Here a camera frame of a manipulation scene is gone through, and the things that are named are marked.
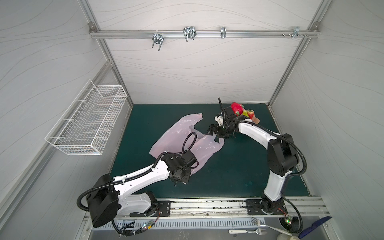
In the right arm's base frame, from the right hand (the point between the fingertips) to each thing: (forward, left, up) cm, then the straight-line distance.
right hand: (213, 130), depth 92 cm
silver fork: (-45, -21, -10) cm, 51 cm away
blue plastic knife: (-45, -47, -12) cm, 66 cm away
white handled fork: (-48, -21, -11) cm, 54 cm away
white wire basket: (-15, +62, +22) cm, 67 cm away
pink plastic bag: (-3, +22, -5) cm, 22 cm away
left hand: (-27, +15, -4) cm, 31 cm away
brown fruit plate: (+16, -31, -8) cm, 36 cm away
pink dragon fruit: (+19, -17, +1) cm, 25 cm away
